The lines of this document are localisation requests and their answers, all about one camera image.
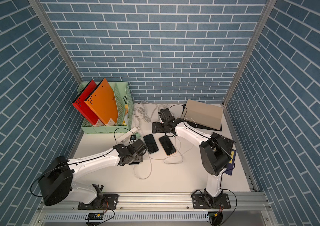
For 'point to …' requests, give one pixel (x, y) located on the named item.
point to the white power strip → (126, 136)
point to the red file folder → (80, 103)
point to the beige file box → (207, 114)
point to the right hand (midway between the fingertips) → (159, 127)
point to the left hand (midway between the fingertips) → (140, 157)
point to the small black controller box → (95, 216)
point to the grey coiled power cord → (145, 110)
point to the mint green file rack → (125, 108)
